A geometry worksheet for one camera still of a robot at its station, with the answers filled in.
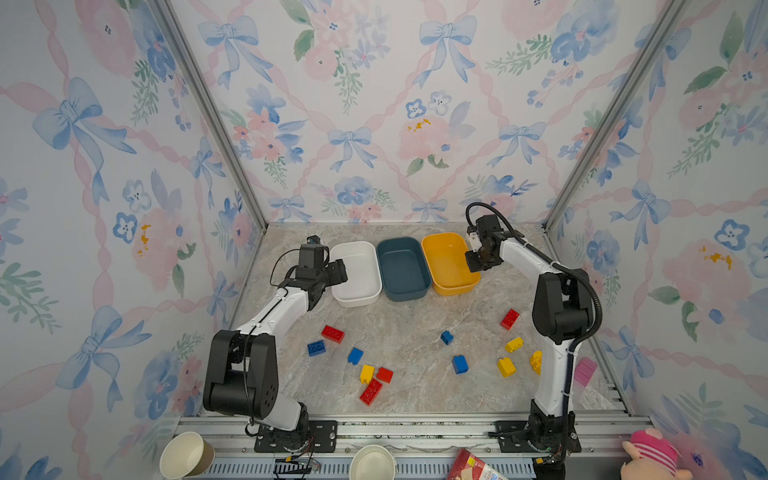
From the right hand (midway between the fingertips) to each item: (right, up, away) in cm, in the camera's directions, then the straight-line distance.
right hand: (475, 261), depth 102 cm
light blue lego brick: (-39, -28, -15) cm, 50 cm away
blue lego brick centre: (-9, -29, -18) cm, 35 cm away
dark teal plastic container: (-24, -4, +2) cm, 25 cm away
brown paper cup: (-79, -46, -30) cm, 96 cm away
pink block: (+25, -30, -19) cm, 44 cm away
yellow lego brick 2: (+7, -24, -15) cm, 29 cm away
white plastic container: (-38, -7, -2) cm, 38 cm away
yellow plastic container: (-9, +1, +8) cm, 12 cm away
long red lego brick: (-34, -35, -22) cm, 54 cm away
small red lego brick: (-31, -31, -18) cm, 48 cm away
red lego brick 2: (+8, -17, -10) cm, 22 cm away
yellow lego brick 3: (+3, -29, -19) cm, 35 cm away
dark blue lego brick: (-51, -25, -15) cm, 59 cm away
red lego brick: (-46, -21, -12) cm, 53 cm away
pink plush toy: (+29, -43, -36) cm, 63 cm away
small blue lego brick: (-12, -22, -13) cm, 29 cm away
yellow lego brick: (-35, -31, -21) cm, 51 cm away
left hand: (-46, -1, -11) cm, 48 cm away
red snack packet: (-12, -45, -35) cm, 59 cm away
